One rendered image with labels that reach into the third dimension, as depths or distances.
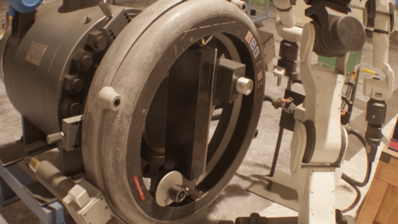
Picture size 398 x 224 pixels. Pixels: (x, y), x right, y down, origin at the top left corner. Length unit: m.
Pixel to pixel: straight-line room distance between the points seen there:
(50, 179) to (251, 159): 1.46
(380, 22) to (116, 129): 0.94
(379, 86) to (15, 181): 1.42
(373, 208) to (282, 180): 0.68
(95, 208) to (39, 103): 0.49
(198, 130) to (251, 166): 1.16
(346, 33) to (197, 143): 0.55
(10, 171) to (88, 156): 0.69
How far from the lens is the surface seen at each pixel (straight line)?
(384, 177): 1.70
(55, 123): 1.31
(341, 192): 2.21
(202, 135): 1.16
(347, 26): 1.16
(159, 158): 1.30
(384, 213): 1.79
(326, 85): 1.31
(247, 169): 2.24
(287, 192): 2.08
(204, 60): 1.07
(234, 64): 1.14
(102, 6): 0.97
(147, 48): 0.94
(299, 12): 7.67
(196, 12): 1.04
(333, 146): 1.29
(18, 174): 1.60
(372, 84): 1.38
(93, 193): 1.03
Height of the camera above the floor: 1.07
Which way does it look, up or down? 22 degrees down
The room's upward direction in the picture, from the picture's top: 6 degrees clockwise
